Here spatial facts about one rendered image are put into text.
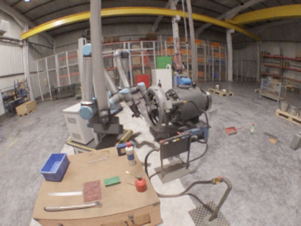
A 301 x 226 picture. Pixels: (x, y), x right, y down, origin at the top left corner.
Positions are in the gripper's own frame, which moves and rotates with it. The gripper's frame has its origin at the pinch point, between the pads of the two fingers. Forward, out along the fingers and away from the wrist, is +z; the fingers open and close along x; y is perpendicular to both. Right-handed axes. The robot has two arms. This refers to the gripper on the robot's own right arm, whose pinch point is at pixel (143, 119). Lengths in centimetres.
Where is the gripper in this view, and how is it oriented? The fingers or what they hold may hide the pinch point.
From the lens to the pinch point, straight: 134.5
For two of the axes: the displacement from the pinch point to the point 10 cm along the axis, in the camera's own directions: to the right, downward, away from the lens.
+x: -1.2, 4.5, -8.8
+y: -8.7, 3.7, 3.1
